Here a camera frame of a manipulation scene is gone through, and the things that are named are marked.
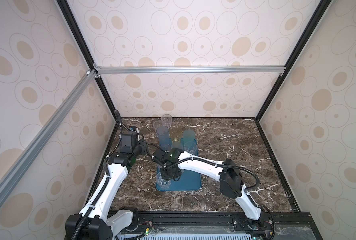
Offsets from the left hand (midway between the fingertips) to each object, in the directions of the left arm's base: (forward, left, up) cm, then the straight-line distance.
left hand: (146, 140), depth 80 cm
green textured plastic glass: (+19, -24, -22) cm, 38 cm away
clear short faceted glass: (+29, -1, -19) cm, 35 cm away
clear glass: (+8, -25, -19) cm, 32 cm away
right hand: (-15, -11, -16) cm, 24 cm away
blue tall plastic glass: (+16, -6, -14) cm, 22 cm away
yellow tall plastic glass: (+16, -16, -16) cm, 28 cm away
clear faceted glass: (-16, -9, -20) cm, 27 cm away
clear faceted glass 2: (+33, -7, -20) cm, 39 cm away
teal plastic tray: (-14, -23, -20) cm, 34 cm away
